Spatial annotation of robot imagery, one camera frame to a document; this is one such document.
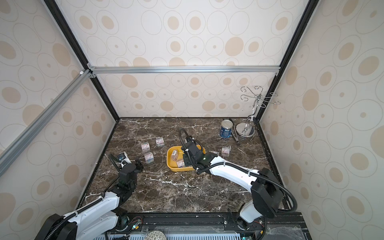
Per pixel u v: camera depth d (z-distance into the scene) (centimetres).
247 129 110
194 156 61
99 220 56
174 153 94
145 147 100
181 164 92
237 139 106
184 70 91
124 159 71
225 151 98
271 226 73
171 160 95
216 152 98
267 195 43
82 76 84
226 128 101
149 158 95
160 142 103
